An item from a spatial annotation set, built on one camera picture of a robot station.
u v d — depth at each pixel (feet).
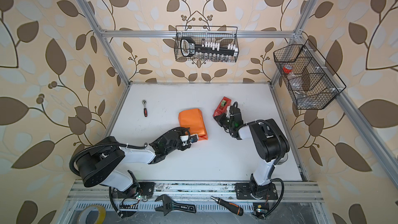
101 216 2.15
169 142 2.23
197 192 2.48
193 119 3.07
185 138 2.52
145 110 3.44
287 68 2.90
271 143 1.60
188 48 2.77
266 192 2.23
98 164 1.46
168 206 2.29
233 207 2.23
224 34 2.99
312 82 2.41
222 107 3.28
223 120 2.84
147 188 2.46
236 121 2.54
